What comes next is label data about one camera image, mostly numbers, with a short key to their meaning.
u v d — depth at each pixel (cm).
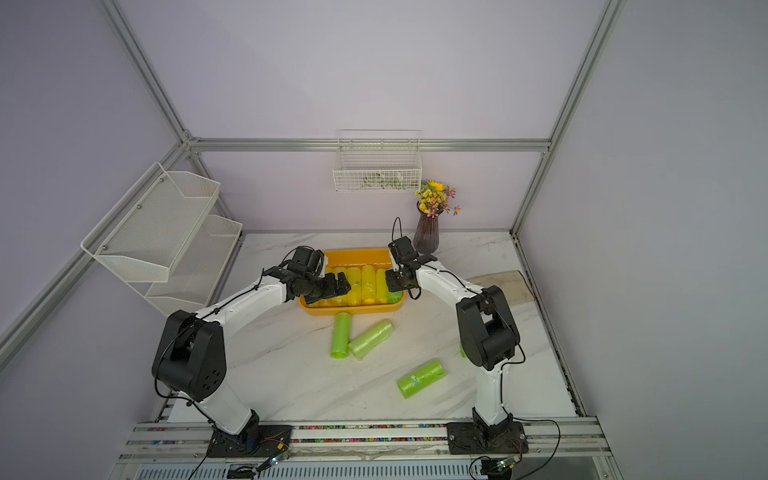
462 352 56
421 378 80
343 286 82
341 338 88
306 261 72
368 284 98
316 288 77
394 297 93
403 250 76
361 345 86
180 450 73
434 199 98
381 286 99
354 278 100
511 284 104
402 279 82
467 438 73
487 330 51
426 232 107
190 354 47
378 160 105
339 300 96
